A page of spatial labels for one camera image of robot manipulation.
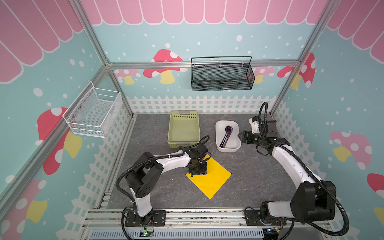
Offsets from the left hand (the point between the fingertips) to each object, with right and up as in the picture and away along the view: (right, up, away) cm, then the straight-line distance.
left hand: (203, 175), depth 87 cm
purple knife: (+18, +21, +18) cm, 33 cm away
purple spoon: (+19, +27, +22) cm, 39 cm away
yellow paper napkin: (+3, -4, -2) cm, 6 cm away
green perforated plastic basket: (-13, +27, +22) cm, 37 cm away
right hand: (+23, +24, -2) cm, 33 cm away
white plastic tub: (+22, +18, +15) cm, 32 cm away
